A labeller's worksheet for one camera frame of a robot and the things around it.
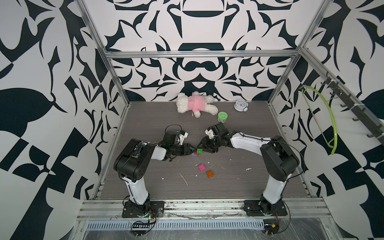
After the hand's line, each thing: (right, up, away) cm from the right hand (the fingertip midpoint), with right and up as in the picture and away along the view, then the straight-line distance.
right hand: (198, 146), depth 90 cm
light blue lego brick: (-3, -5, +1) cm, 6 cm away
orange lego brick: (+6, -15, -5) cm, 17 cm away
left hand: (-3, -2, +4) cm, 5 cm away
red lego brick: (-1, -4, 0) cm, 4 cm away
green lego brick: (+1, -3, -1) cm, 3 cm away
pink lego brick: (+2, -12, -3) cm, 12 cm away
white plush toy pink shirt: (-1, +26, +18) cm, 32 cm away
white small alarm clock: (+33, +26, +25) cm, 49 cm away
